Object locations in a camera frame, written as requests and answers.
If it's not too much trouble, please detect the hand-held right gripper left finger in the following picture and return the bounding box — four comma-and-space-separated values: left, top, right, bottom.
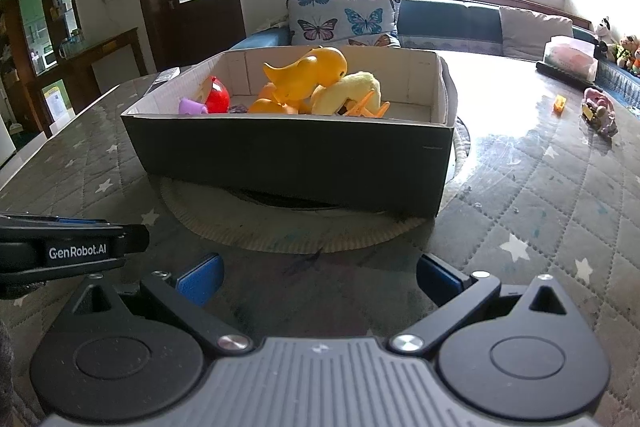
64, 253, 251, 354

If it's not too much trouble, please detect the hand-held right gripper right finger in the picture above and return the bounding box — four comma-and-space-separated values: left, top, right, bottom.
389, 253, 581, 353

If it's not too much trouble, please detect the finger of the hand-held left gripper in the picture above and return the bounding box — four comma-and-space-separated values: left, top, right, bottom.
119, 223, 151, 255
0, 214, 109, 228

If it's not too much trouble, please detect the purple strap keychain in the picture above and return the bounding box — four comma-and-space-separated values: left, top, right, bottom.
178, 97, 209, 115

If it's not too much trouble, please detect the grey cardboard box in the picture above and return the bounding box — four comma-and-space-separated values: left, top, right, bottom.
120, 48, 458, 218

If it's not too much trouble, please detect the red apple half toy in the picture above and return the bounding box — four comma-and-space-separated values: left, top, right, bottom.
197, 75, 232, 114

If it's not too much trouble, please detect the large yellow rubber toy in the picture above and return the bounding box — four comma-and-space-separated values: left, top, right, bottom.
247, 82, 313, 115

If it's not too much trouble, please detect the yellow plush duck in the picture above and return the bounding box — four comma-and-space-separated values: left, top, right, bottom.
310, 72, 391, 118

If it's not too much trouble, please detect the yellow rubber bird toy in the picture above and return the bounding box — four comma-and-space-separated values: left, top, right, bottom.
262, 47, 348, 102

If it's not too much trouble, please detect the quilted star table cover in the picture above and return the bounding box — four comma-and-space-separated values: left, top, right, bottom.
0, 52, 640, 408

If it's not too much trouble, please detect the wooden cabinet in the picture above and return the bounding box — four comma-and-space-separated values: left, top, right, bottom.
0, 0, 148, 152

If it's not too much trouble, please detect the small white packet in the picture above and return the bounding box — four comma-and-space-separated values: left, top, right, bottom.
150, 67, 182, 88

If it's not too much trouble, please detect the pink toy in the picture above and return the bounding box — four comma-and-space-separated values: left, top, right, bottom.
581, 88, 619, 138

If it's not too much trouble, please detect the tissue box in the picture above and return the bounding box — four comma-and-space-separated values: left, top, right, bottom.
544, 35, 600, 80

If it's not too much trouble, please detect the blue sofa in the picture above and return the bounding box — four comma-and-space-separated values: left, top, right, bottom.
227, 0, 640, 108

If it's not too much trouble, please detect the grey cushion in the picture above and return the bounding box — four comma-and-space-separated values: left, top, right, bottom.
499, 6, 575, 60

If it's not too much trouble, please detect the black and white plush toy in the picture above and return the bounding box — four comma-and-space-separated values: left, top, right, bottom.
594, 17, 613, 60

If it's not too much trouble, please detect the brown plush toy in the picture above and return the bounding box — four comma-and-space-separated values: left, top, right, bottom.
612, 34, 640, 70

